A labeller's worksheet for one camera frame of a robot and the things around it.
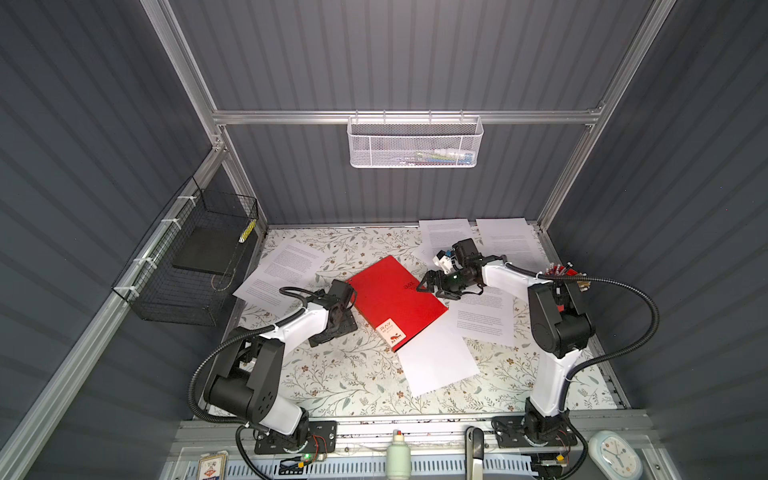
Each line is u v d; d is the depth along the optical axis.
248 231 0.82
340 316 0.70
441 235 1.20
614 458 0.68
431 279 0.87
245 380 0.44
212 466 0.69
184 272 0.72
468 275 0.75
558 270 0.89
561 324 0.52
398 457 0.65
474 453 0.68
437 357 0.87
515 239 1.16
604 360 0.52
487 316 0.94
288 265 1.08
